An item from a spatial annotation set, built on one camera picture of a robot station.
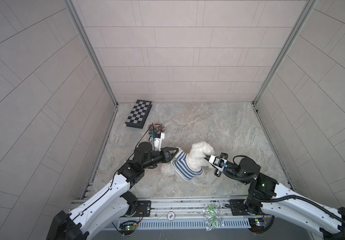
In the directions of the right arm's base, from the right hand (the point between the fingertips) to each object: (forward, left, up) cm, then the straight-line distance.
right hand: (204, 157), depth 66 cm
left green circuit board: (-21, +35, -18) cm, 45 cm away
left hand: (+5, +10, -2) cm, 11 cm away
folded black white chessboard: (+43, +38, -16) cm, 59 cm away
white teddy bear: (0, +3, +2) cm, 4 cm away
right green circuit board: (-24, -23, -23) cm, 40 cm away
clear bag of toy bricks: (+32, +27, -18) cm, 45 cm away
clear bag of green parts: (-19, -3, -22) cm, 29 cm away
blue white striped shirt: (-2, +10, -4) cm, 11 cm away
